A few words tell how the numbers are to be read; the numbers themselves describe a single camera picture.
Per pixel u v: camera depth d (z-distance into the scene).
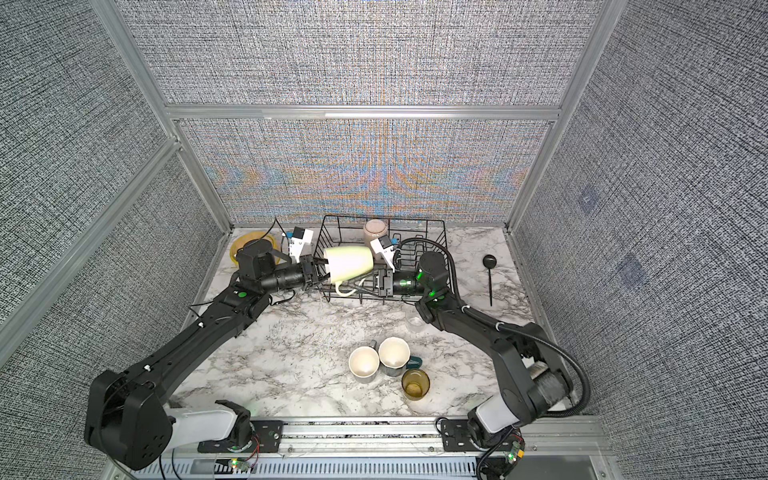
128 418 0.39
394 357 0.83
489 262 1.07
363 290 0.67
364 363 0.82
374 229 1.00
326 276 0.68
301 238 0.69
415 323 0.92
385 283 0.65
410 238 0.73
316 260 0.68
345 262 0.65
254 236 1.11
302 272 0.64
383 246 0.69
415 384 0.82
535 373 0.45
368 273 0.68
